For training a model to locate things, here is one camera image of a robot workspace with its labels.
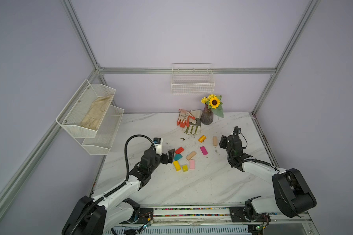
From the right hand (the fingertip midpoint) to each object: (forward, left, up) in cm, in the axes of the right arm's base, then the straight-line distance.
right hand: (225, 136), depth 90 cm
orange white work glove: (+23, +27, -10) cm, 37 cm away
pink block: (-13, +21, -12) cm, 27 cm away
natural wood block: (-7, +21, -12) cm, 26 cm away
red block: (-3, +29, -12) cm, 32 cm away
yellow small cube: (-17, +25, -11) cm, 32 cm away
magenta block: (-3, +12, -13) cm, 18 cm away
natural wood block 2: (+5, +4, -13) cm, 15 cm away
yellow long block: (-15, +30, -11) cm, 36 cm away
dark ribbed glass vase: (+24, +8, -6) cm, 26 cm away
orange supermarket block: (+7, +13, -12) cm, 19 cm away
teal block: (-9, +30, -11) cm, 33 cm away
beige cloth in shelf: (-3, +75, +19) cm, 77 cm away
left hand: (-10, +36, +2) cm, 38 cm away
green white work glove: (+19, +18, -11) cm, 28 cm away
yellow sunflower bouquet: (+20, +6, +10) cm, 23 cm away
